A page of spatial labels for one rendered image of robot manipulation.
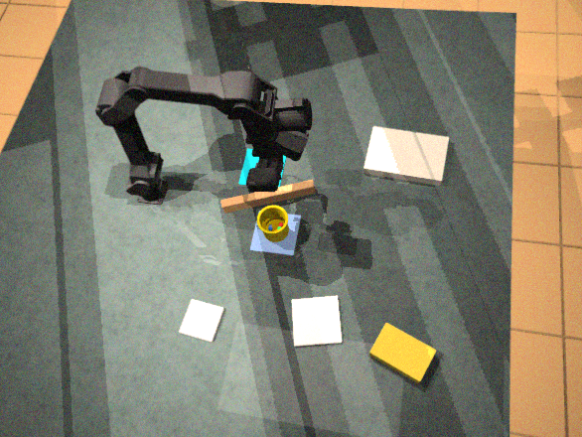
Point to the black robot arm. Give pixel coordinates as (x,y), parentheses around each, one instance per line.
(236,94)

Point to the tan rectangular bar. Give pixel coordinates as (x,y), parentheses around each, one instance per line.
(264,198)

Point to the yellow rectangular block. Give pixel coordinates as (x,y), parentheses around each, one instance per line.
(402,353)

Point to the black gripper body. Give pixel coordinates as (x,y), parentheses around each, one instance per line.
(266,177)

